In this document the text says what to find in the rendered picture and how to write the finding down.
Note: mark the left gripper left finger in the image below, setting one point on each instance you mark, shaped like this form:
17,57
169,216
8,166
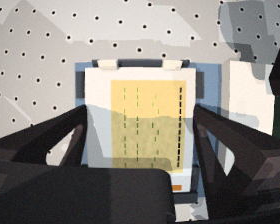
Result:
31,145

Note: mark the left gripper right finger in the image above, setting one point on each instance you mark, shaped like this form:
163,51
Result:
256,165

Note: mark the white cassette with yellow panel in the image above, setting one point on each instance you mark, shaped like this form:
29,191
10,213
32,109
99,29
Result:
141,117

